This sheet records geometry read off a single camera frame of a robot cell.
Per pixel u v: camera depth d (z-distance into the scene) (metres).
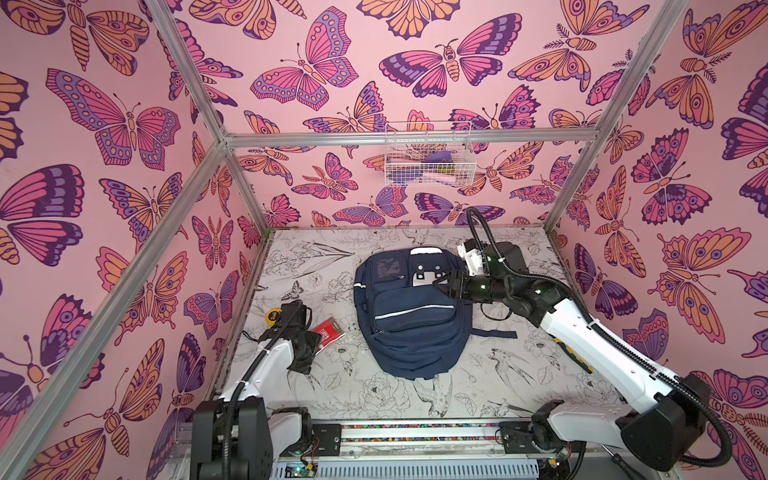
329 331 0.92
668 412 0.38
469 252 0.69
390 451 0.73
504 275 0.57
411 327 0.81
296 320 0.70
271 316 0.92
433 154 0.95
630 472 0.68
